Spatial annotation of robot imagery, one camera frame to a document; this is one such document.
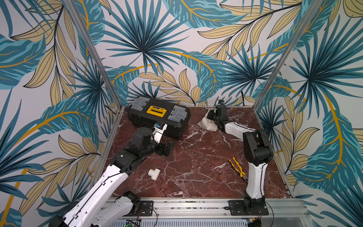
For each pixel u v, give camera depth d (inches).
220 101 35.6
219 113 31.7
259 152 21.9
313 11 27.5
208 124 37.5
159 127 23.1
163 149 24.1
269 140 41.8
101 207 16.6
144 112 36.5
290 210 29.3
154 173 32.8
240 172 33.7
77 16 27.8
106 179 16.9
